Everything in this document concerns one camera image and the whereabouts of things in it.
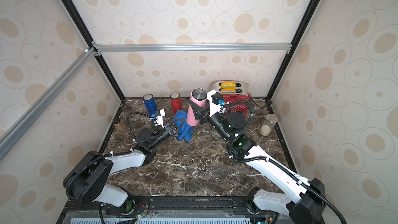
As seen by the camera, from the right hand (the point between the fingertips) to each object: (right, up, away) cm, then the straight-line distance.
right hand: (194, 101), depth 59 cm
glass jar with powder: (+43, -10, +31) cm, 53 cm away
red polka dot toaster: (+29, +8, +40) cm, 49 cm away
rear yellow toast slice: (+20, +14, +41) cm, 48 cm away
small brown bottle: (-49, -11, +36) cm, 61 cm away
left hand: (-4, -9, +13) cm, 16 cm away
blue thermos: (-29, +1, +35) cm, 45 cm away
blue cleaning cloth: (-5, -13, +12) cm, 19 cm away
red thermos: (-13, +2, +34) cm, 37 cm away
